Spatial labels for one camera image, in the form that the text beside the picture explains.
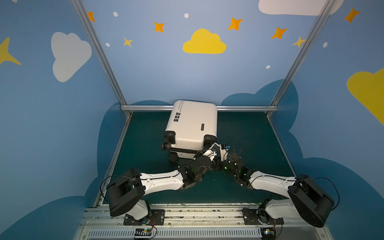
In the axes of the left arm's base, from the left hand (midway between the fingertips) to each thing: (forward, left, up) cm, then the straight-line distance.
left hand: (209, 147), depth 79 cm
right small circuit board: (-36, -29, -22) cm, 51 cm away
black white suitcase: (+13, +9, +1) cm, 16 cm away
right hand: (-1, -1, -9) cm, 9 cm away
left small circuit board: (-36, +33, -23) cm, 54 cm away
